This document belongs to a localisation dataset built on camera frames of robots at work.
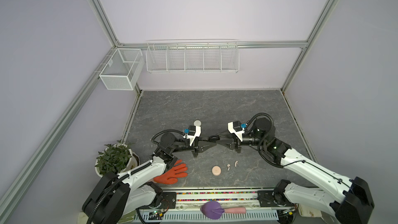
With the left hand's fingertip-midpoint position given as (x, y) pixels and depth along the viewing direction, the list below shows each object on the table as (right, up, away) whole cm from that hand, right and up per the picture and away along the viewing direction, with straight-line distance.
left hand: (215, 144), depth 66 cm
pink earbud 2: (+13, -15, +19) cm, 28 cm away
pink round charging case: (+2, -19, +16) cm, 25 cm away
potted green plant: (-45, -8, +5) cm, 46 cm away
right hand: (+1, +2, 0) cm, 3 cm away
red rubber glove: (-22, -20, +13) cm, 33 cm away
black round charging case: (-1, +3, -2) cm, 4 cm away
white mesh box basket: (-58, +39, +35) cm, 78 cm away
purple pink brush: (-1, -31, +4) cm, 31 cm away
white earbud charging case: (-9, +5, +34) cm, 36 cm away
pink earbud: (+9, -17, +18) cm, 26 cm away
